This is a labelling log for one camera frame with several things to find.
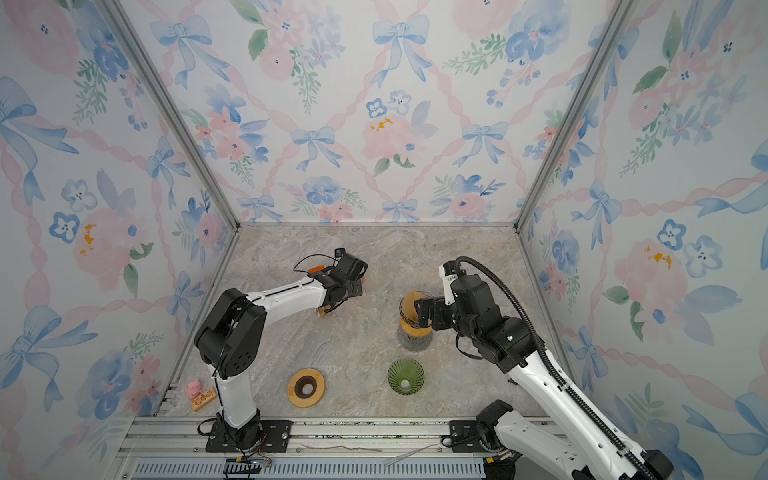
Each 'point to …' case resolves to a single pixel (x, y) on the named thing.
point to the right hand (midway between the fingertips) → (432, 299)
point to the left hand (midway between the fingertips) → (355, 281)
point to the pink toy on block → (197, 396)
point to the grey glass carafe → (414, 343)
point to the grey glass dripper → (408, 320)
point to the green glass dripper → (406, 376)
